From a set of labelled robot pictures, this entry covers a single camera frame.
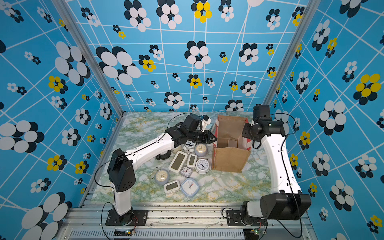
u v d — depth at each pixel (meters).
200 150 0.96
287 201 0.38
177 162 0.89
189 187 0.80
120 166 0.51
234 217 0.73
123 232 0.72
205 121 0.73
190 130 0.64
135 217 0.73
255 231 0.71
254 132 0.61
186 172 0.87
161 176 0.84
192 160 0.91
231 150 0.75
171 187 0.81
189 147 0.96
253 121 0.60
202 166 0.87
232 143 1.01
